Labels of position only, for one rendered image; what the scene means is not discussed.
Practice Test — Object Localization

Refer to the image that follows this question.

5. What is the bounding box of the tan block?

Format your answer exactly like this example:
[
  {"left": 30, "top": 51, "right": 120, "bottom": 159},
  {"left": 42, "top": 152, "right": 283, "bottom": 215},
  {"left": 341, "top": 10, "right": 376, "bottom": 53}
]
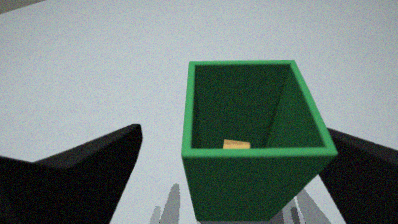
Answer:
[{"left": 223, "top": 139, "right": 251, "bottom": 149}]

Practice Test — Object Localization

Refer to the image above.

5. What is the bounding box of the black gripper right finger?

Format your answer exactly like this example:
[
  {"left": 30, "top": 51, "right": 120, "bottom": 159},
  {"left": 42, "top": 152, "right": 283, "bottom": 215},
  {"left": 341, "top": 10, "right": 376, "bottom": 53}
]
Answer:
[{"left": 318, "top": 127, "right": 398, "bottom": 224}]

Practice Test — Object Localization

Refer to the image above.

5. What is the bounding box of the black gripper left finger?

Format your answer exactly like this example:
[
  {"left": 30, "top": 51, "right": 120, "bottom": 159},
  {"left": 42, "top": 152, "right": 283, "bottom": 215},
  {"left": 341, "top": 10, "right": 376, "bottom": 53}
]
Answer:
[{"left": 0, "top": 124, "right": 142, "bottom": 224}]

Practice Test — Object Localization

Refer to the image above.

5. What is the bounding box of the green square cup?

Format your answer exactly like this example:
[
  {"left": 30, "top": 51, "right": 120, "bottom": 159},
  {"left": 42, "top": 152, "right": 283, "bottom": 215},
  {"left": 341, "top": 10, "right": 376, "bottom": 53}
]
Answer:
[{"left": 181, "top": 60, "right": 338, "bottom": 222}]

